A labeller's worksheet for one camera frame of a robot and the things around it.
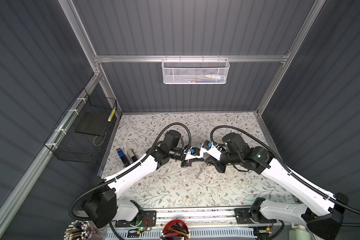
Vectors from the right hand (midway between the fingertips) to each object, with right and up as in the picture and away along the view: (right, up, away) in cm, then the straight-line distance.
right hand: (208, 160), depth 70 cm
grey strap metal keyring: (-2, -4, +2) cm, 5 cm away
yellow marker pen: (-51, +23, +11) cm, 57 cm away
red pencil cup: (-15, -29, -5) cm, 33 cm away
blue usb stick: (-49, -4, +22) cm, 54 cm away
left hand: (-2, +1, +1) cm, 3 cm away
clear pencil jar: (-51, -23, -14) cm, 57 cm away
